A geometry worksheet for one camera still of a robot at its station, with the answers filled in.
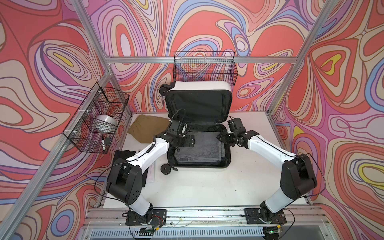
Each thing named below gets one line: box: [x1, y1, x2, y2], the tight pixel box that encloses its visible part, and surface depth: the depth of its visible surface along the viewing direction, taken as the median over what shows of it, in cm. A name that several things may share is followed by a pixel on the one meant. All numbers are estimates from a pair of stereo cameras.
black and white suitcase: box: [159, 81, 233, 175], surface depth 90 cm
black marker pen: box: [101, 135, 106, 152], surface depth 73 cm
